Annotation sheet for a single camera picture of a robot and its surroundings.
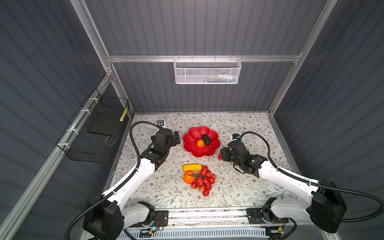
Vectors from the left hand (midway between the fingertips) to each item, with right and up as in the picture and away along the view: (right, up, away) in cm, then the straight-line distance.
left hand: (168, 133), depth 81 cm
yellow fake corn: (+15, -20, +5) cm, 26 cm away
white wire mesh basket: (+24, +46, +31) cm, 61 cm away
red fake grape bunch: (+20, -26, -2) cm, 32 cm away
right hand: (+31, -11, +2) cm, 33 cm away
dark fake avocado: (+23, -5, +20) cm, 30 cm away
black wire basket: (-36, -1, -9) cm, 37 cm away
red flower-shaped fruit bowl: (+12, -5, +23) cm, 26 cm away
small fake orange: (+18, -7, +17) cm, 26 cm away
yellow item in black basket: (-25, +10, 0) cm, 27 cm away
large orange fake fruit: (+11, -25, -1) cm, 27 cm away
